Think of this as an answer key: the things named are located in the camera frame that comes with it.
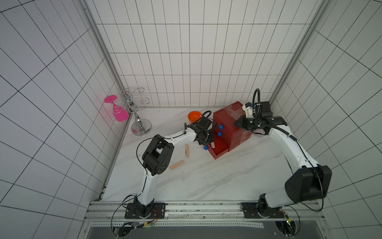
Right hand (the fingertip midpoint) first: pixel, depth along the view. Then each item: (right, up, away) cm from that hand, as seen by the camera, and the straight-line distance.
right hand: (235, 123), depth 84 cm
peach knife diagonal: (-35, -26, +5) cm, 43 cm away
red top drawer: (-8, +1, -1) cm, 8 cm away
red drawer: (-2, -9, -2) cm, 9 cm away
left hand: (-13, -13, +8) cm, 20 cm away
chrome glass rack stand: (-63, -4, +22) cm, 67 cm away
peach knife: (-29, -18, +11) cm, 35 cm away
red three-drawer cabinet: (+1, +7, +4) cm, 9 cm away
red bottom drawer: (-8, -17, +5) cm, 19 cm away
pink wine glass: (-75, +6, +15) cm, 76 cm away
